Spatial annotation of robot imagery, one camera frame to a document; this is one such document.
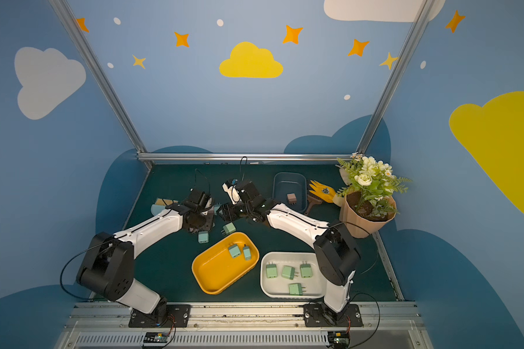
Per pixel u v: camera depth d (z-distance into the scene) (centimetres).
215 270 85
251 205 66
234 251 88
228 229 95
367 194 81
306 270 84
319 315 75
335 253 47
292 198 104
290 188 114
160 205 104
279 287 81
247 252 86
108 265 44
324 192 107
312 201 105
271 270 84
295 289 79
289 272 82
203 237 92
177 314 75
